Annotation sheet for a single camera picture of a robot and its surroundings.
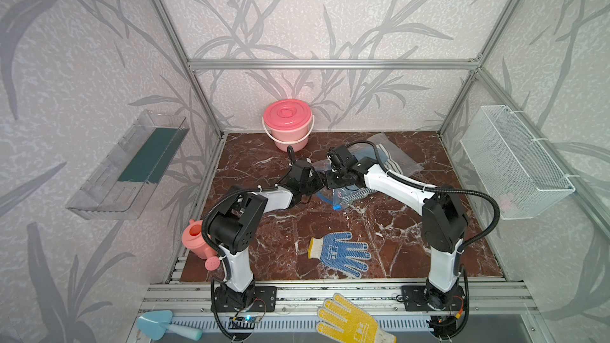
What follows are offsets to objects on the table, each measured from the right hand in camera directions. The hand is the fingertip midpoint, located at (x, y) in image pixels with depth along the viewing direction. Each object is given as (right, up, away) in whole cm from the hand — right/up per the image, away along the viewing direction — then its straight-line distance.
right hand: (327, 179), depth 90 cm
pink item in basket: (+55, -6, -18) cm, 59 cm away
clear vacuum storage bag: (+5, -8, +4) cm, 10 cm away
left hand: (+1, 0, +4) cm, 4 cm away
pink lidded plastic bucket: (-16, +23, +9) cm, 29 cm away
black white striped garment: (+29, +6, +15) cm, 33 cm away
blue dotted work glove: (+4, -26, -8) cm, 27 cm away
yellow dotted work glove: (+6, -41, -21) cm, 46 cm away
